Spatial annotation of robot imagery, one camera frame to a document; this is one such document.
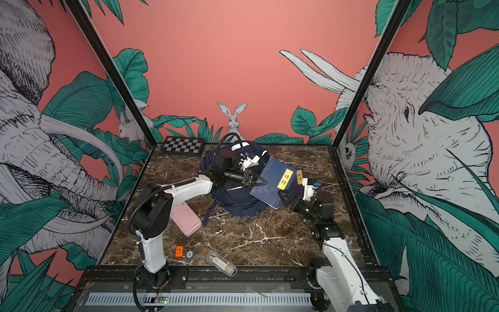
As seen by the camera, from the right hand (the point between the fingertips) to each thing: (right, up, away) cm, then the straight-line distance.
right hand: (282, 192), depth 78 cm
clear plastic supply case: (-25, -28, -1) cm, 38 cm away
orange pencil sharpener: (-43, -25, +1) cm, 50 cm away
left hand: (-7, +4, -1) cm, 8 cm away
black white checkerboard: (-55, +22, +37) cm, 70 cm away
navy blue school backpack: (-20, -7, +14) cm, 25 cm away
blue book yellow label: (-2, +6, +1) cm, 7 cm away
